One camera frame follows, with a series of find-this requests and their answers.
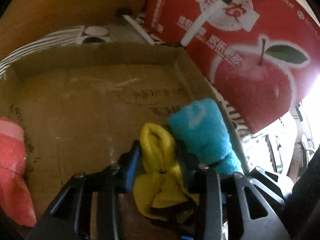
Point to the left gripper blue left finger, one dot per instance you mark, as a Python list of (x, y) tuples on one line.
[(87, 196)]

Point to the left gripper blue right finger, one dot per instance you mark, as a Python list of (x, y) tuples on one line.
[(230, 207)]

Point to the red pink sock roll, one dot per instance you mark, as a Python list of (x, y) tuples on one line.
[(16, 200)]

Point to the yellow sock roll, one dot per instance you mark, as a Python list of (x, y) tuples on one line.
[(160, 193)]

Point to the light blue fluffy sock roll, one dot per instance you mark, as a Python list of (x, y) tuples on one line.
[(201, 127)]

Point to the teal cardboard tray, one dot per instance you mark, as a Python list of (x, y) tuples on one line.
[(81, 107)]

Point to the red apple cardboard box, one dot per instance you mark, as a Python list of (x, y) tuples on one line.
[(262, 56)]

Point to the striped black white bedsheet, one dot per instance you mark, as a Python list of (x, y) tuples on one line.
[(107, 34)]

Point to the white table leg right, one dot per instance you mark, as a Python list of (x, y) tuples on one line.
[(197, 24)]

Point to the wooden folding table top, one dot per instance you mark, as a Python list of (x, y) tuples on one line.
[(26, 21)]

